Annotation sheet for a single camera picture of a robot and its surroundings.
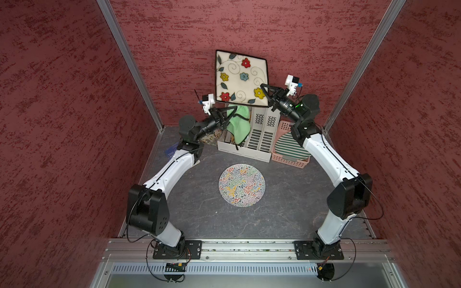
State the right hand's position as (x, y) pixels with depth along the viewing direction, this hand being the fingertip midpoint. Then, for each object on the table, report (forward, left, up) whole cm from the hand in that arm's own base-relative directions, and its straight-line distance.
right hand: (259, 88), depth 66 cm
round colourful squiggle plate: (-17, +7, -48) cm, 51 cm away
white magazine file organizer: (+25, -9, -42) cm, 49 cm away
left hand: (-8, +9, -4) cm, 12 cm away
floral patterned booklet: (+17, +25, -48) cm, 56 cm away
